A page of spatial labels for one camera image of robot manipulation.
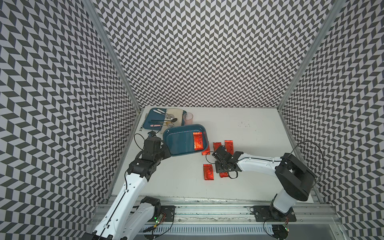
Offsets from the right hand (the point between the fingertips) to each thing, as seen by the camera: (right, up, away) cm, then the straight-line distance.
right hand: (221, 169), depth 88 cm
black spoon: (-32, +30, +21) cm, 49 cm away
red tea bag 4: (+1, -2, -4) cm, 4 cm away
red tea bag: (-8, +10, +5) cm, 14 cm away
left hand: (-31, +14, -10) cm, 35 cm away
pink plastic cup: (-22, +32, +21) cm, 44 cm away
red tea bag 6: (-14, +18, -3) cm, 22 cm away
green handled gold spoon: (-37, +28, +23) cm, 52 cm away
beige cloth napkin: (-30, +35, +27) cm, 53 cm away
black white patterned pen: (-56, +25, +19) cm, 64 cm away
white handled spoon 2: (-35, +33, +27) cm, 56 cm away
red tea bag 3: (+6, +12, +8) cm, 16 cm away
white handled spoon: (-39, +33, +27) cm, 58 cm away
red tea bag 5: (-8, 0, -3) cm, 8 cm away
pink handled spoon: (-45, +26, +21) cm, 56 cm away
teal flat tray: (-48, +31, +24) cm, 62 cm away
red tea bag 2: (-2, +13, +7) cm, 15 cm away
